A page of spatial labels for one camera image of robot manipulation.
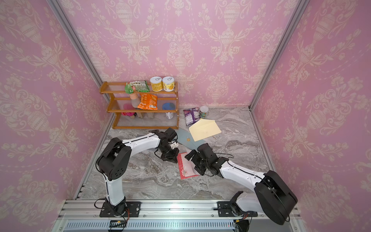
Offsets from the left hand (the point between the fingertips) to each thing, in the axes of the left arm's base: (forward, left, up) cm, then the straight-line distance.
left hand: (178, 162), depth 88 cm
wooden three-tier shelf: (+36, +29, -2) cm, 46 cm away
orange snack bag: (+36, +22, +16) cm, 45 cm away
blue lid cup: (+39, +8, +9) cm, 41 cm away
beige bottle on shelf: (+35, +30, +19) cm, 50 cm away
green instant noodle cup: (+40, -18, +3) cm, 44 cm away
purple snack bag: (+38, -9, +1) cm, 39 cm away
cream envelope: (+28, -18, -2) cm, 33 cm away
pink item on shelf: (+37, +37, +11) cm, 53 cm away
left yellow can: (+35, +13, +31) cm, 49 cm away
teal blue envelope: (+19, -4, -2) cm, 20 cm away
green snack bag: (+34, +28, +30) cm, 54 cm away
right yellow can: (+36, +6, +32) cm, 48 cm away
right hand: (-2, -6, +5) cm, 8 cm away
